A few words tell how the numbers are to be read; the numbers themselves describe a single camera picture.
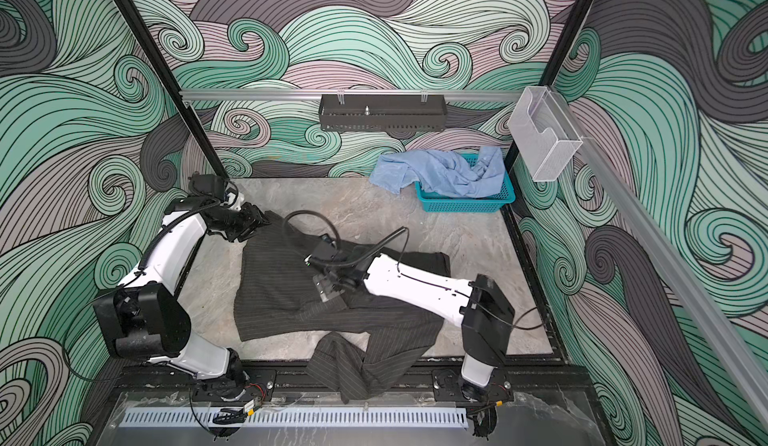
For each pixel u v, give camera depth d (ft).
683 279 1.63
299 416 2.29
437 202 3.74
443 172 3.73
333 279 2.16
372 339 2.63
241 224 2.43
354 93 3.06
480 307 1.35
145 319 1.40
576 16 2.52
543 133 2.59
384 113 3.11
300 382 2.44
